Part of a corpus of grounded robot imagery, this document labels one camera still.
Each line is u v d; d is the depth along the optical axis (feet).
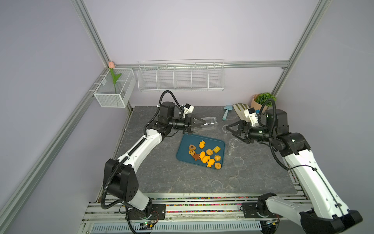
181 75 3.47
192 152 3.10
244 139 2.02
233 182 2.75
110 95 2.54
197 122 2.20
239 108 4.03
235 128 1.93
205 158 2.99
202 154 3.03
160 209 2.49
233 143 2.93
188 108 2.34
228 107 3.93
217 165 2.91
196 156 3.00
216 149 3.15
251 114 2.01
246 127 1.87
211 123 2.33
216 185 2.72
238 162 3.04
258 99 3.59
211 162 2.94
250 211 2.42
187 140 3.35
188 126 2.08
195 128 2.39
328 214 1.21
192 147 3.16
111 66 2.94
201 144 3.22
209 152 3.05
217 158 3.00
